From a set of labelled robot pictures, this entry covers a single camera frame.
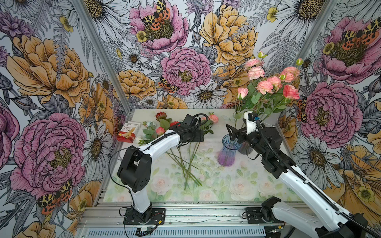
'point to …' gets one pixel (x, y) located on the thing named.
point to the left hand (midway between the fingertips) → (196, 140)
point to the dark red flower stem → (165, 123)
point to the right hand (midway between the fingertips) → (233, 125)
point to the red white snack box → (128, 130)
